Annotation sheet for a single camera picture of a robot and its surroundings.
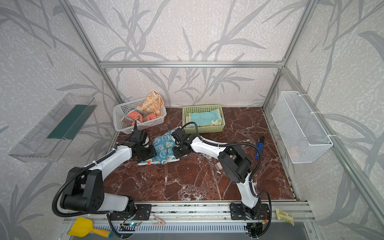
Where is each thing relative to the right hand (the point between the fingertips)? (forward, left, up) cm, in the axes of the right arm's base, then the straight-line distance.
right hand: (177, 149), depth 91 cm
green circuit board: (-38, +19, -5) cm, 42 cm away
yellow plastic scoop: (-39, +42, -6) cm, 58 cm away
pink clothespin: (-37, +4, -4) cm, 38 cm away
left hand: (-1, +13, +1) cm, 13 cm away
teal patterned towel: (+3, +9, -1) cm, 10 cm away
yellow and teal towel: (+27, -23, -2) cm, 35 cm away
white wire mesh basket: (-10, -58, +28) cm, 65 cm away
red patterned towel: (+27, +30, 0) cm, 40 cm away
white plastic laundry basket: (+32, +47, 0) cm, 56 cm away
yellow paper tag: (-35, -55, -3) cm, 65 cm away
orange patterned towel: (+40, +23, +1) cm, 46 cm away
